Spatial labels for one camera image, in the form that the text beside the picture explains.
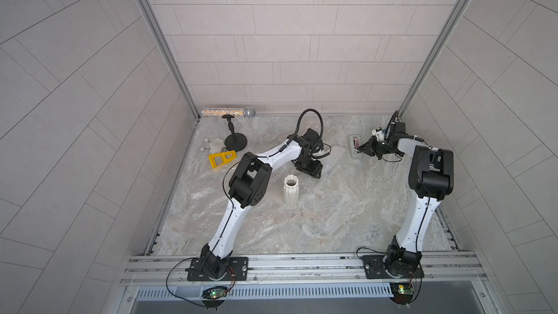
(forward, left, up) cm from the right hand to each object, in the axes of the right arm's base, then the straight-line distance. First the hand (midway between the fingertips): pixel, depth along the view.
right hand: (360, 143), depth 100 cm
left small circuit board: (-53, +58, 0) cm, 78 cm away
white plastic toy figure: (+4, +68, +1) cm, 68 cm away
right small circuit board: (-56, +1, -6) cm, 56 cm away
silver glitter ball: (+4, +49, +20) cm, 53 cm away
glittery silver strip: (+6, +61, +20) cm, 65 cm away
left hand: (-11, +22, -4) cm, 25 cm away
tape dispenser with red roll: (+1, +3, 0) cm, 3 cm away
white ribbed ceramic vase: (-26, +34, +10) cm, 44 cm away
